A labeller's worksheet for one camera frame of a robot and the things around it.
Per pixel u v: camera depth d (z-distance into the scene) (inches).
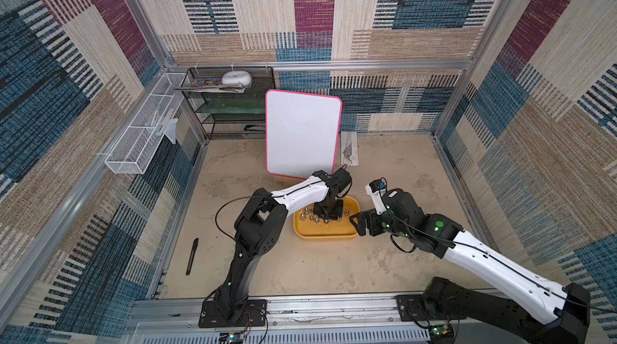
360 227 26.2
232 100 41.8
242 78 35.0
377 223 25.9
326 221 36.1
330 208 32.7
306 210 37.0
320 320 28.7
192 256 33.5
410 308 29.1
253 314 28.8
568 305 15.6
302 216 36.6
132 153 35.9
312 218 36.6
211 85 36.1
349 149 45.3
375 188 26.5
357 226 27.0
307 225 36.1
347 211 37.0
